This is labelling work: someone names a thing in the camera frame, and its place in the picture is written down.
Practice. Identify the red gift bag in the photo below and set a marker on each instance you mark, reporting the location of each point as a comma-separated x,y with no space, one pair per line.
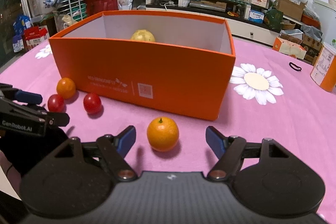
95,6

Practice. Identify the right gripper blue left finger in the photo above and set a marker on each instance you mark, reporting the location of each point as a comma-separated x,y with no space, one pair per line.
111,152

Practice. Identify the white refrigerator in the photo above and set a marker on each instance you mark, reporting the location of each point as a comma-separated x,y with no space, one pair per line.
327,14

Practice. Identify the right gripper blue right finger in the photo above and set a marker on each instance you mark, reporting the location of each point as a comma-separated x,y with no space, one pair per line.
231,152

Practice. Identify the white tv cabinet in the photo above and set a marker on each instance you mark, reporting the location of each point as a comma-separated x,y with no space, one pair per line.
240,28

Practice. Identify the orange white canister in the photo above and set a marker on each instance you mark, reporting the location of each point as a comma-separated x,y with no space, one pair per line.
323,72

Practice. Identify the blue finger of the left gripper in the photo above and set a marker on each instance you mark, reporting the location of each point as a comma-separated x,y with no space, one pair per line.
53,118
14,94

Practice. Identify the pink floral tablecloth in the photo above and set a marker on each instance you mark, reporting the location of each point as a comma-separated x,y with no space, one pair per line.
301,117

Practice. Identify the orange mandarin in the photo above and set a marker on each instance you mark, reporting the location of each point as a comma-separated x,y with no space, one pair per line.
162,134
66,88

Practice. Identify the yellow melon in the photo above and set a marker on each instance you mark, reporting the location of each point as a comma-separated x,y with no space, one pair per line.
143,35

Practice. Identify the red cherry tomato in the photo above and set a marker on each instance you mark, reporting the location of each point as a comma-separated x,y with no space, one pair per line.
56,103
92,103

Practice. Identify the white wire rack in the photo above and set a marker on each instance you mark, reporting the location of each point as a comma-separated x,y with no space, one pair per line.
76,9

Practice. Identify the orange cardboard box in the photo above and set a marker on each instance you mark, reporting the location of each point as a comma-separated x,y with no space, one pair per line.
186,70

